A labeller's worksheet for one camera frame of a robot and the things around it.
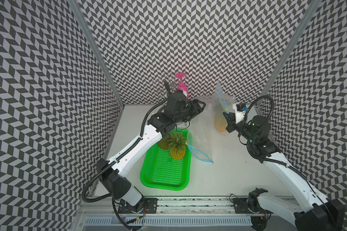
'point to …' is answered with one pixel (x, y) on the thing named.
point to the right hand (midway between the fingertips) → (223, 114)
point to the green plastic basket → (159, 170)
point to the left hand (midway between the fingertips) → (203, 108)
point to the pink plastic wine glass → (181, 86)
